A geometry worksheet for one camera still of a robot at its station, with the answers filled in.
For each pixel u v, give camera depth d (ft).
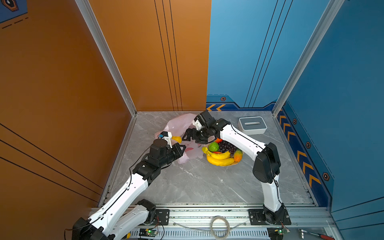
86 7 2.28
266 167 1.62
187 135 2.52
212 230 2.28
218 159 2.77
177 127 2.78
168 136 2.29
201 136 2.40
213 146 3.00
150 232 2.31
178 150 2.15
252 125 3.49
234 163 2.84
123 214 1.49
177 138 3.14
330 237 2.24
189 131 2.49
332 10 2.32
